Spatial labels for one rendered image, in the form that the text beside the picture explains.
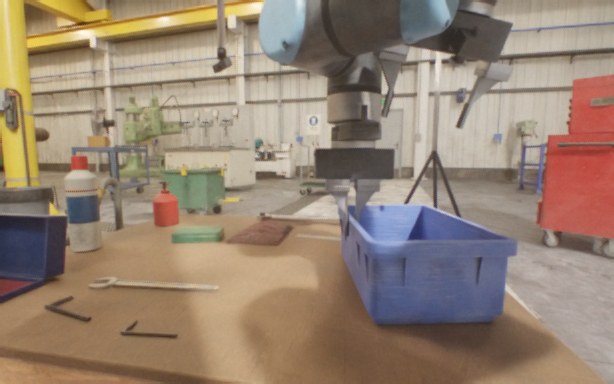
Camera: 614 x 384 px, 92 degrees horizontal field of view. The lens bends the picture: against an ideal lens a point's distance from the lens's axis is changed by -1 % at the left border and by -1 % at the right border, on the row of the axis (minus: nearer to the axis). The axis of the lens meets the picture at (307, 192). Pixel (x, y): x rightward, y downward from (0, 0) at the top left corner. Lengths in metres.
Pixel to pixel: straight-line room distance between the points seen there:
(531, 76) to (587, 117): 8.30
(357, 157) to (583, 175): 2.45
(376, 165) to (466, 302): 0.23
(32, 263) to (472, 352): 0.76
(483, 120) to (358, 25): 10.26
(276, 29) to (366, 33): 0.12
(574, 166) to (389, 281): 2.51
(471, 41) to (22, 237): 0.83
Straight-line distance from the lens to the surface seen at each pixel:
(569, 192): 2.86
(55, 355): 0.49
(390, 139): 10.13
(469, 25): 0.49
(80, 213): 0.87
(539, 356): 0.47
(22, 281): 0.75
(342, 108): 0.49
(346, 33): 0.37
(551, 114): 11.15
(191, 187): 3.41
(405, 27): 0.35
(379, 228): 0.70
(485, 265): 0.47
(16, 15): 4.56
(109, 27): 15.10
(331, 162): 0.49
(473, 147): 10.48
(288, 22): 0.40
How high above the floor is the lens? 0.70
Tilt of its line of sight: 7 degrees down
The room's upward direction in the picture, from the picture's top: straight up
